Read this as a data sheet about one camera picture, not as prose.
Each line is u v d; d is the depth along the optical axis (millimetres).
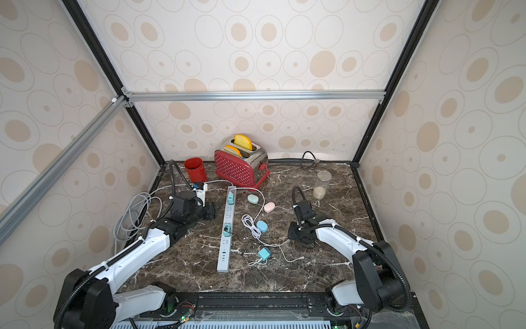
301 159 1244
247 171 968
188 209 640
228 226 918
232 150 979
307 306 734
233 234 913
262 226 925
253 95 936
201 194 742
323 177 944
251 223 942
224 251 846
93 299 394
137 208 1035
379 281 421
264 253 837
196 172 1149
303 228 636
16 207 522
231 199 968
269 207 989
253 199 1029
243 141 1029
